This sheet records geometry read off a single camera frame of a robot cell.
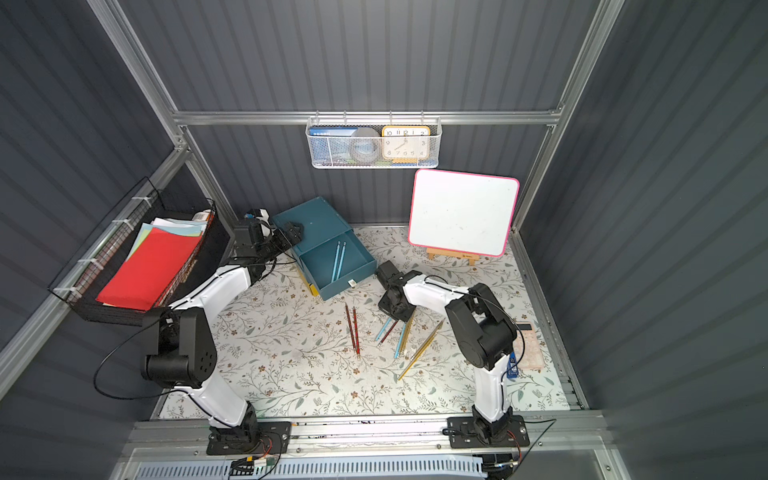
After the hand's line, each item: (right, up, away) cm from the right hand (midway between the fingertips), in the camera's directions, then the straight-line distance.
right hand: (392, 309), depth 95 cm
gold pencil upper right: (+14, -6, -2) cm, 16 cm away
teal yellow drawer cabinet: (-22, +27, -3) cm, 35 cm away
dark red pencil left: (-14, -5, -2) cm, 15 cm away
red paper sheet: (-61, +14, -21) cm, 66 cm away
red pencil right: (-11, -9, -4) cm, 15 cm away
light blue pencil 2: (+2, -10, -6) cm, 12 cm away
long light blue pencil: (-16, +16, -4) cm, 23 cm away
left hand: (-32, +25, -4) cm, 41 cm away
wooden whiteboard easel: (+15, +18, +14) cm, 27 cm away
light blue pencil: (-18, +15, -4) cm, 24 cm away
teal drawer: (-17, +15, -6) cm, 23 cm away
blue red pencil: (-2, -7, -4) cm, 8 cm away
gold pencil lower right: (+8, -12, -8) cm, 16 cm away
